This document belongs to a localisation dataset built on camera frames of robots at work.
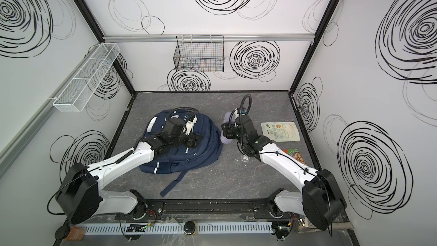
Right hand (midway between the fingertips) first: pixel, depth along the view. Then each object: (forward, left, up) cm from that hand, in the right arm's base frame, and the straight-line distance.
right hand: (224, 126), depth 82 cm
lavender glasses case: (+3, -2, +4) cm, 5 cm away
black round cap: (-42, +59, -7) cm, 73 cm away
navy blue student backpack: (-14, +21, -8) cm, 26 cm away
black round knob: (-40, +13, -7) cm, 43 cm away
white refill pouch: (+8, -33, -17) cm, 38 cm away
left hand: (-2, +13, -3) cm, 14 cm away
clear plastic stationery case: (-9, -11, -16) cm, 21 cm away
